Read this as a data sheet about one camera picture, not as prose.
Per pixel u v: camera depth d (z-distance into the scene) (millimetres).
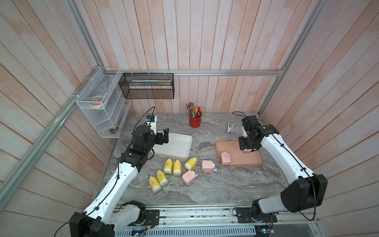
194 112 1052
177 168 835
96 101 732
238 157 957
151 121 624
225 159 876
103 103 718
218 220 730
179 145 1000
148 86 1025
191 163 852
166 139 687
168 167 836
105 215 393
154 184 765
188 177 799
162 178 782
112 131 874
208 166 845
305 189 406
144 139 545
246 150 745
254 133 569
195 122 1075
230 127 1085
